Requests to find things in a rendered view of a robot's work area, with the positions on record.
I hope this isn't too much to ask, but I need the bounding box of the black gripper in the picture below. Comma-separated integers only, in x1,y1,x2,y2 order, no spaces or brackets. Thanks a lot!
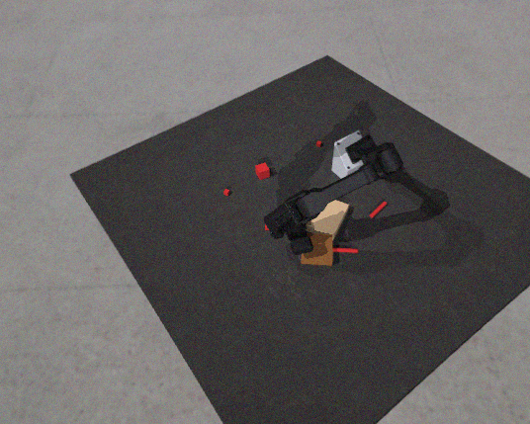
288,221,313,255

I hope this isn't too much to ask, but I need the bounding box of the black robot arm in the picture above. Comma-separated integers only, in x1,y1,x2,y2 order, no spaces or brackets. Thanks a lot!
264,135,403,239

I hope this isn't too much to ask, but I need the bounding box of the beige rectangular block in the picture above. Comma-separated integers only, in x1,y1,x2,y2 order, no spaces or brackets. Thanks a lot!
306,200,349,241

